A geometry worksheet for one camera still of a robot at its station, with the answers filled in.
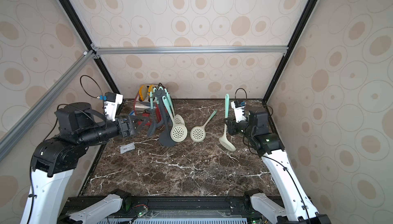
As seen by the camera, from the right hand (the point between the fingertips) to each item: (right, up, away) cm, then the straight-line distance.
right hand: (223, 120), depth 69 cm
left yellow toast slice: (-47, +17, +29) cm, 58 cm away
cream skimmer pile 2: (+1, -10, +4) cm, 11 cm away
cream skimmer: (-22, -8, +17) cm, 29 cm away
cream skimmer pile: (-12, -10, +28) cm, 32 cm away
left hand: (-29, +2, -16) cm, 33 cm away
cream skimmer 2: (-24, 0, +23) cm, 33 cm away
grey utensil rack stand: (-32, -12, +29) cm, 45 cm away
